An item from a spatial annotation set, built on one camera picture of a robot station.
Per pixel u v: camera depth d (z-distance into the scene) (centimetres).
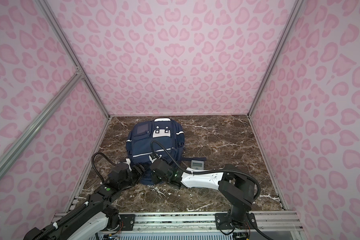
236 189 44
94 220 58
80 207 51
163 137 91
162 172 62
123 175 65
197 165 93
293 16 72
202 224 74
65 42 80
